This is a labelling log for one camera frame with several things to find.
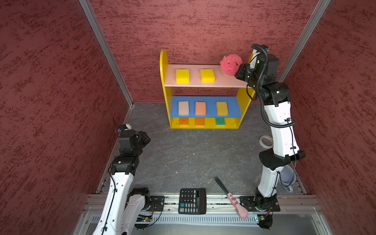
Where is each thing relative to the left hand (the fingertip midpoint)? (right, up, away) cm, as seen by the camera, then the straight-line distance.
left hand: (147, 135), depth 76 cm
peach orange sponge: (+29, +16, +19) cm, 38 cm away
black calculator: (+24, -34, -3) cm, 41 cm away
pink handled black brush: (+49, -38, -5) cm, 63 cm away
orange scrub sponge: (+29, +6, +31) cm, 43 cm away
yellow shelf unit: (+33, +26, +40) cm, 58 cm away
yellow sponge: (+44, +15, +19) cm, 50 cm away
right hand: (+46, +33, -10) cm, 57 cm away
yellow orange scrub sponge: (+18, +6, +30) cm, 35 cm away
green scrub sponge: (+45, +6, +30) cm, 54 cm away
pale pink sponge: (+18, +16, +19) cm, 31 cm away
